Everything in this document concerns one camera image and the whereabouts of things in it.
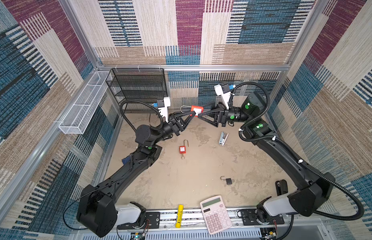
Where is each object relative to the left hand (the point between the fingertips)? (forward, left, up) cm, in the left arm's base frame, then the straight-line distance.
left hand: (195, 113), depth 55 cm
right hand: (0, -1, -1) cm, 1 cm away
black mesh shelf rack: (+50, +38, -27) cm, 69 cm away
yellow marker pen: (-26, +7, -44) cm, 52 cm away
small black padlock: (-9, -20, -45) cm, 50 cm away
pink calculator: (-25, -10, -44) cm, 52 cm away
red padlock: (+12, +6, -46) cm, 47 cm away
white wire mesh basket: (+24, +69, -28) cm, 78 cm away
